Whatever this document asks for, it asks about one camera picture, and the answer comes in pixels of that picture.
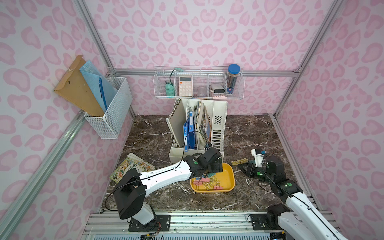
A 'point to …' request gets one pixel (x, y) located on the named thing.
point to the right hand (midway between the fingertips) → (238, 165)
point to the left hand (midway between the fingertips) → (218, 162)
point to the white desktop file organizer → (217, 111)
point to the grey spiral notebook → (176, 121)
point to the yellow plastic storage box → (215, 182)
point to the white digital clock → (218, 90)
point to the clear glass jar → (202, 92)
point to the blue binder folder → (189, 133)
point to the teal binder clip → (210, 174)
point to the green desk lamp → (169, 87)
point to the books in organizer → (202, 125)
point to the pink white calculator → (185, 86)
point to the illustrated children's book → (131, 161)
